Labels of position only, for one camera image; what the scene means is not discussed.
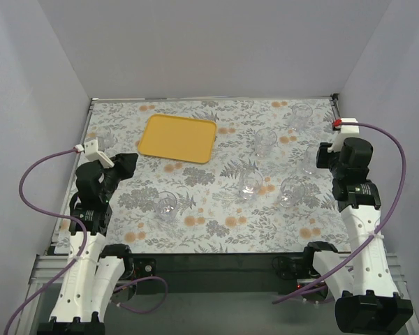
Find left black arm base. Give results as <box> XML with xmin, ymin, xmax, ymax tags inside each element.
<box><xmin>112</xmin><ymin>258</ymin><xmax>156</xmax><ymax>303</ymax></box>

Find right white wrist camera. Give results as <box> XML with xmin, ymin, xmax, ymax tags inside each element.
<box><xmin>328</xmin><ymin>118</ymin><xmax>360</xmax><ymax>153</ymax></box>

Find floral patterned table mat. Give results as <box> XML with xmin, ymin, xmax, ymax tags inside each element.
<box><xmin>86</xmin><ymin>99</ymin><xmax>349</xmax><ymax>253</ymax></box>

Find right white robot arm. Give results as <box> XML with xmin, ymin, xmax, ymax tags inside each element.
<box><xmin>305</xmin><ymin>137</ymin><xmax>413</xmax><ymax>334</ymax></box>

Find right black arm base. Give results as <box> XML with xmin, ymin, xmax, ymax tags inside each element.
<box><xmin>271</xmin><ymin>255</ymin><xmax>332</xmax><ymax>304</ymax></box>

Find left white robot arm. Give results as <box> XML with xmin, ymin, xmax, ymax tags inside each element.
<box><xmin>37</xmin><ymin>153</ymin><xmax>138</xmax><ymax>334</ymax></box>

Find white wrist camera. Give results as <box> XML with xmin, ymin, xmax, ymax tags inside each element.
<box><xmin>328</xmin><ymin>118</ymin><xmax>360</xmax><ymax>153</ymax></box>
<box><xmin>74</xmin><ymin>137</ymin><xmax>115</xmax><ymax>168</ymax></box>

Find clear glass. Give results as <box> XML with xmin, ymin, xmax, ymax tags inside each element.
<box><xmin>302</xmin><ymin>144</ymin><xmax>318</xmax><ymax>174</ymax></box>
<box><xmin>290</xmin><ymin>103</ymin><xmax>313</xmax><ymax>131</ymax></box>
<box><xmin>95</xmin><ymin>126</ymin><xmax>114</xmax><ymax>151</ymax></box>
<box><xmin>254</xmin><ymin>128</ymin><xmax>277</xmax><ymax>157</ymax></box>
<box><xmin>277</xmin><ymin>178</ymin><xmax>305</xmax><ymax>208</ymax></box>
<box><xmin>154</xmin><ymin>191</ymin><xmax>177</xmax><ymax>221</ymax></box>
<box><xmin>238</xmin><ymin>170</ymin><xmax>263</xmax><ymax>200</ymax></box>

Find yellow plastic tray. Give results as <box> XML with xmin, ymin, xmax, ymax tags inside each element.
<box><xmin>138</xmin><ymin>114</ymin><xmax>217</xmax><ymax>164</ymax></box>

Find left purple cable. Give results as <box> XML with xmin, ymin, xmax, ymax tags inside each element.
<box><xmin>3</xmin><ymin>147</ymin><xmax>169</xmax><ymax>334</ymax></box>

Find aluminium table frame rail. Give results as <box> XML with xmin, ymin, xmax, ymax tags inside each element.
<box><xmin>27</xmin><ymin>93</ymin><xmax>419</xmax><ymax>335</ymax></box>

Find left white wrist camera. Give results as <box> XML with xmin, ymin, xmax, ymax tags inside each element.
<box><xmin>74</xmin><ymin>137</ymin><xmax>115</xmax><ymax>168</ymax></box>

